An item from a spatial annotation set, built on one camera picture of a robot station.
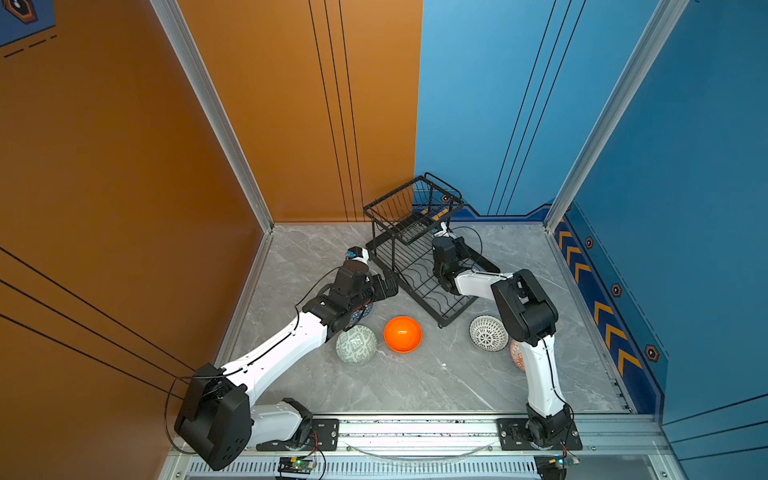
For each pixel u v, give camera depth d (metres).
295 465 0.71
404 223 1.16
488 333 0.89
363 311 0.71
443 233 0.90
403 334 0.88
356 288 0.61
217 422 0.40
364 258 0.74
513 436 0.72
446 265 0.82
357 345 0.87
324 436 0.74
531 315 0.58
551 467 0.70
